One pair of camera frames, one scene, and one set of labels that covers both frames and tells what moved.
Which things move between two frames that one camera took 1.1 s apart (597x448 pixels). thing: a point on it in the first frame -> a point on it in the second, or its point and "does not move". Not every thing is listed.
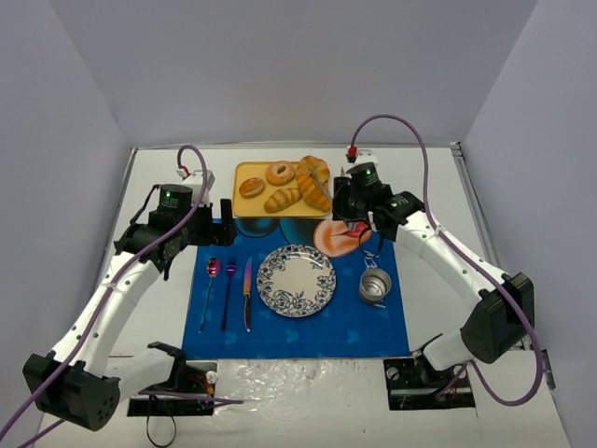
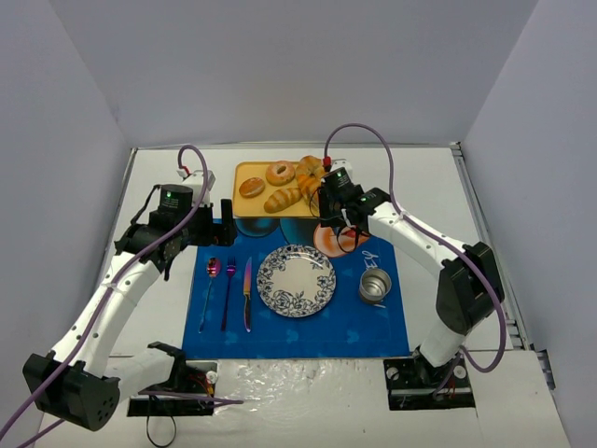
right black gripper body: x=348 y=210 -> x=326 y=217
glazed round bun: x=252 y=187 does not move
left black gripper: x=225 y=222 does not move
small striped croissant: x=282 y=199 does not move
